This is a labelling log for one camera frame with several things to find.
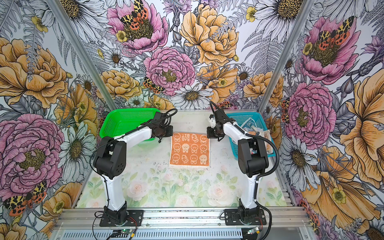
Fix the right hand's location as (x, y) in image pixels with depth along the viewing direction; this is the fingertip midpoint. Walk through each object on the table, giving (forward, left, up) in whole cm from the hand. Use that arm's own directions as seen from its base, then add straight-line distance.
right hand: (210, 138), depth 97 cm
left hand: (+3, +25, 0) cm, 26 cm away
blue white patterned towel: (+16, -31, -5) cm, 35 cm away
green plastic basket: (+20, +67, -3) cm, 70 cm away
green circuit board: (-47, +44, -7) cm, 65 cm away
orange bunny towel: (-4, +13, -7) cm, 16 cm away
